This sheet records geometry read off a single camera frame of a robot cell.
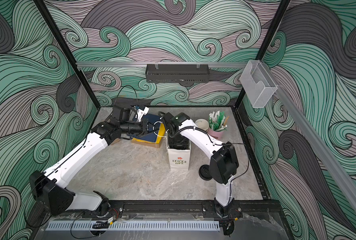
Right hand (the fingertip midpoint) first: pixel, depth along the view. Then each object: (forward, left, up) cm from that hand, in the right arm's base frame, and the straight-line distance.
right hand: (177, 146), depth 82 cm
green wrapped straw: (+18, -26, +3) cm, 32 cm away
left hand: (+1, +8, +17) cm, 19 cm away
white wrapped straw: (+19, -22, +5) cm, 30 cm away
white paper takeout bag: (-8, -1, +2) cm, 8 cm away
